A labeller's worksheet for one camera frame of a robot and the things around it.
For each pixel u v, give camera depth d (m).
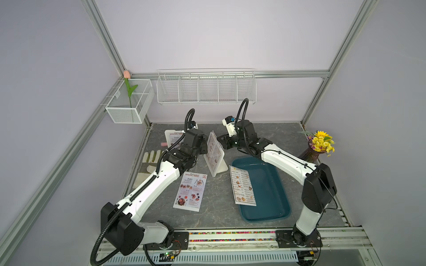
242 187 0.86
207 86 0.99
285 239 0.74
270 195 0.87
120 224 0.38
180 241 0.74
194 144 0.58
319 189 0.46
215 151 0.87
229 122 0.73
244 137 0.63
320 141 0.78
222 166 0.97
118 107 0.86
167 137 0.90
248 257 1.57
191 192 0.89
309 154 0.85
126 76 0.90
